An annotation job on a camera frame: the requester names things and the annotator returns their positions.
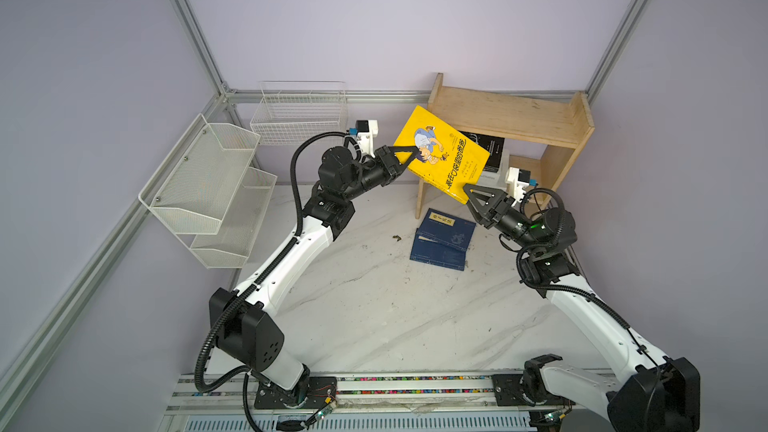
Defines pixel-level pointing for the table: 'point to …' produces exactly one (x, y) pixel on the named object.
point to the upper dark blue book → (448, 229)
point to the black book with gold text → (491, 144)
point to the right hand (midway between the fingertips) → (460, 195)
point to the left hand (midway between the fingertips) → (419, 150)
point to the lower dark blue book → (430, 250)
